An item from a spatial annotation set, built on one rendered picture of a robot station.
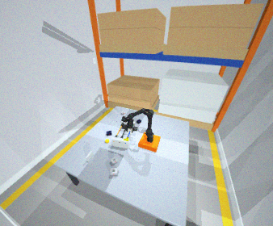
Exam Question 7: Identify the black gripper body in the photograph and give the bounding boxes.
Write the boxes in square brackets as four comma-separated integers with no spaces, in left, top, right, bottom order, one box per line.
[122,124,138,131]

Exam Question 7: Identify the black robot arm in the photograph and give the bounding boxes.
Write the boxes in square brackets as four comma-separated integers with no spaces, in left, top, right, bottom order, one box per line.
[121,108,154,143]

